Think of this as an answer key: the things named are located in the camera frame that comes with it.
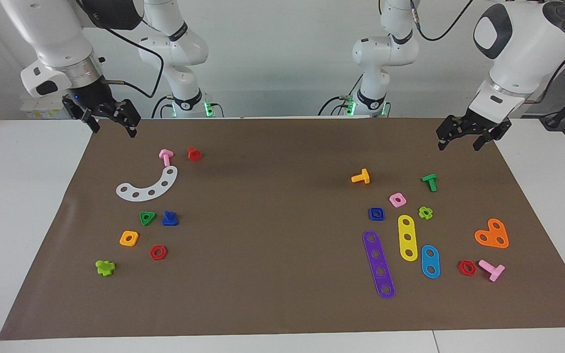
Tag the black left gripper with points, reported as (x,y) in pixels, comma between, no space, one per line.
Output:
(481,123)

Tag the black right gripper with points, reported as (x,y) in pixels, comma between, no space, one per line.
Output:
(93,99)

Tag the blue plastic toy bolt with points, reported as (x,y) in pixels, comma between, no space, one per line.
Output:
(169,220)

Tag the blue square toy nut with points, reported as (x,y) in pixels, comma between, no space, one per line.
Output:
(371,217)

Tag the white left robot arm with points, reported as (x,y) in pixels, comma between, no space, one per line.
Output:
(523,63)

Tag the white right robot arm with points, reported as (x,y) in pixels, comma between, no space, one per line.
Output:
(52,34)

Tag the small white box stack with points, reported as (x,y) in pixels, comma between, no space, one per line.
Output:
(42,113)

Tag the green plastic toy bolt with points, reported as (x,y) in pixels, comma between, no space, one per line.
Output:
(430,179)

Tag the pink plastic toy bolt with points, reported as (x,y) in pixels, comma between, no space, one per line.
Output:
(165,158)
(494,271)

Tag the white curved five-hole plate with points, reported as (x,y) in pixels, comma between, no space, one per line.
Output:
(158,188)

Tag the lime cross-shaped toy nut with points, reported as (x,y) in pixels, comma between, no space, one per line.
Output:
(420,212)

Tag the red plastic toy bolt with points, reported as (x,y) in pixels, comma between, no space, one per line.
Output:
(194,155)

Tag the pink square toy nut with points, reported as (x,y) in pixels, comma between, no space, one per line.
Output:
(403,202)

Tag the orange three-hole angled plate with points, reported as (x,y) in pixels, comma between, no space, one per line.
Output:
(492,234)

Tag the green triangular toy nut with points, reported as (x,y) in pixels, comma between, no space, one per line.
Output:
(143,221)

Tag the yellow-orange plastic toy bolt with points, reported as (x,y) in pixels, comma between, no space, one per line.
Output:
(363,176)

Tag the yellow three-hole toy plate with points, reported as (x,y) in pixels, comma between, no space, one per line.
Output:
(407,230)

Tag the orange square toy nut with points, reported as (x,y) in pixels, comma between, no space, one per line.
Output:
(135,241)

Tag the blue two-hole toy plate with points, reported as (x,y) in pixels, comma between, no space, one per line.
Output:
(430,262)

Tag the red hexagonal toy nut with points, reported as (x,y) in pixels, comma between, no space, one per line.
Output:
(152,255)
(461,270)

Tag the lime cross-head toy bolt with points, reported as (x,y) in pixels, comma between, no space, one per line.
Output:
(105,268)

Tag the purple four-hole toy plate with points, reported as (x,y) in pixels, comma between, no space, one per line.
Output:
(378,263)

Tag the brown table mat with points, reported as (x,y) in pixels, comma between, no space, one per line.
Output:
(243,274)

